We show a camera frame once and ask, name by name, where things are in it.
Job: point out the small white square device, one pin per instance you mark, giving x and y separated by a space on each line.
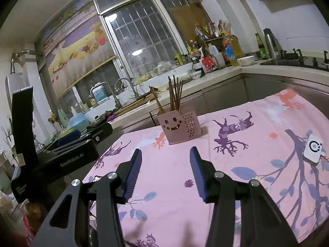
313 149

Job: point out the yellow squeeze bottle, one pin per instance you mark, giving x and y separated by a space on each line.
180 59

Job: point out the dark soy sauce bottle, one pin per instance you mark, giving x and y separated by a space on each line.
196 50

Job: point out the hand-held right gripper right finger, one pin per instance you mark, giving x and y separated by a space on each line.
196 169

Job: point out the white wall water heater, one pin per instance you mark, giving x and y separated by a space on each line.
12 85

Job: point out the white plastic bag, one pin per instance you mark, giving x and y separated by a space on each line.
163 67

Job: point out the small patterned bowl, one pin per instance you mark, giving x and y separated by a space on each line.
195 75

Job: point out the fruit print window blind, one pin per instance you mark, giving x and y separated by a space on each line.
77 46

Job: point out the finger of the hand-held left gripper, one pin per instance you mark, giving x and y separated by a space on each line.
100 131
69 137

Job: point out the barred kitchen window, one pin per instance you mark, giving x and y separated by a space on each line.
141 33

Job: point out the pink smiley utensil holder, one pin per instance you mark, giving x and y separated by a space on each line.
169 128

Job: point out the green glass sauce bottle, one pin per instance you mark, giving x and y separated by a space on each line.
261 47

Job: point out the steel thermos jug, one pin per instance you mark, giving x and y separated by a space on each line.
270 43

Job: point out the bunch of seasoning packets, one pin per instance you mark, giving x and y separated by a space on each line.
212 29

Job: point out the pink deer print tablecloth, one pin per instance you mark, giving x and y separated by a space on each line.
180 164

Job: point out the steel kitchen counter cabinet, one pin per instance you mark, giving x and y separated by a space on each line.
223 92

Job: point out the person's left hand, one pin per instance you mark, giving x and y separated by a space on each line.
37 214

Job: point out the green plastic bowl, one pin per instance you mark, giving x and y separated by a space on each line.
65 131

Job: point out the tall steel faucet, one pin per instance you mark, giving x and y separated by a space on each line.
113 92

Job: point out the person's left forearm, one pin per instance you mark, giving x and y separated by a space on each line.
27 232

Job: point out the metal exhaust pipe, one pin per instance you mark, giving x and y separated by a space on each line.
23 55

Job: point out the bunch of wooden chopsticks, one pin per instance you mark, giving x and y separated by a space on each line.
174 95

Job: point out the white ceramic bowl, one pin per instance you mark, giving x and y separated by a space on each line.
245 61

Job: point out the white blue print canister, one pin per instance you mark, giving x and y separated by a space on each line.
100 95

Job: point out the blue plastic lidded container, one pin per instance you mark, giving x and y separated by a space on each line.
78 122

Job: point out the wooden cutting board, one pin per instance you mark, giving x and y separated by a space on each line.
136 105

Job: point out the purple cloth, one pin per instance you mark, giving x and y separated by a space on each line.
111 118

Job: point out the black pan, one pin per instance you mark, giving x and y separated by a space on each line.
97 121

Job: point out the red snack packet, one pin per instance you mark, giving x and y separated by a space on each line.
208 64

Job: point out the brown cardboard sheet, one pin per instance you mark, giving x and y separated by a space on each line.
186 22

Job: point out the white plastic jug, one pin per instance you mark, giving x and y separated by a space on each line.
216 56

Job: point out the large cooking oil bottle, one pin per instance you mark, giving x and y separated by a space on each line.
231 51

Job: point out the curved steel faucet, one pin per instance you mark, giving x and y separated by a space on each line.
129 82

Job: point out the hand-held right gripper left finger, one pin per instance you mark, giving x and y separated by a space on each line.
135 169

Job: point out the black gas stove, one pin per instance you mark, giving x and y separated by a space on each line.
295 61

